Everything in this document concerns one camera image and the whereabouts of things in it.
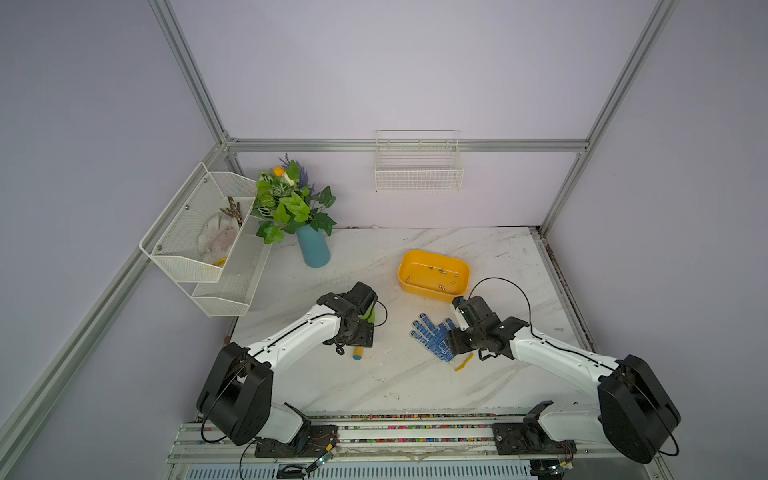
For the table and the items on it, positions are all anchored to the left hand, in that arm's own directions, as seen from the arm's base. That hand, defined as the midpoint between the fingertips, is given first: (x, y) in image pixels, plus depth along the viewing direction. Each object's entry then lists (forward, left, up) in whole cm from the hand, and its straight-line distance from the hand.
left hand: (355, 338), depth 85 cm
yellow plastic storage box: (+27, -26, -6) cm, 38 cm away
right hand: (0, -31, -3) cm, 31 cm away
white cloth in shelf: (+18, +36, +24) cm, 47 cm away
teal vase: (+34, +17, +2) cm, 38 cm away
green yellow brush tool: (-3, -1, -4) cm, 5 cm away
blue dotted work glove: (+3, -24, -6) cm, 25 cm away
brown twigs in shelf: (+26, +34, +26) cm, 50 cm away
